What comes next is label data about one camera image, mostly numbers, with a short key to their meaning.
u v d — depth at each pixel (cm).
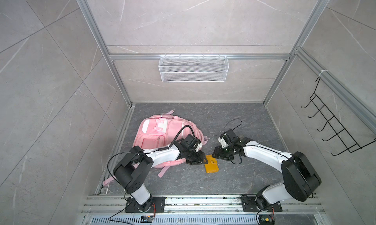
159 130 90
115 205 75
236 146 66
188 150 72
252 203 73
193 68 100
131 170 45
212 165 85
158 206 73
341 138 61
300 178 44
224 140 74
